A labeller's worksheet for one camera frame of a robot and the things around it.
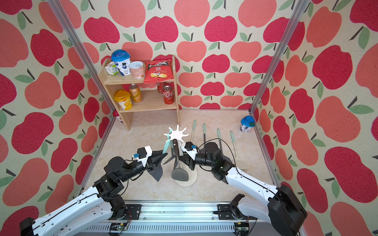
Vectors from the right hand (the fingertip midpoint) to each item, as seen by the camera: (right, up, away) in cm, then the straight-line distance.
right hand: (178, 156), depth 72 cm
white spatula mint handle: (+10, +16, +39) cm, 43 cm away
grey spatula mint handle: (+27, +7, +32) cm, 43 cm away
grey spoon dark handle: (0, -10, +4) cm, 11 cm away
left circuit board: (-31, -36, +1) cm, 47 cm away
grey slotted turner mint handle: (+17, +10, +35) cm, 40 cm away
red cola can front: (-7, +34, +16) cm, 38 cm away
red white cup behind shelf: (-47, +23, +32) cm, 61 cm away
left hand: (-5, +3, -10) cm, 12 cm away
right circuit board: (+32, -36, 0) cm, 48 cm away
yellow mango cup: (-34, +31, +14) cm, 48 cm away
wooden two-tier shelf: (-20, +32, +27) cm, 46 cm away
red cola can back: (-14, +41, +26) cm, 51 cm away
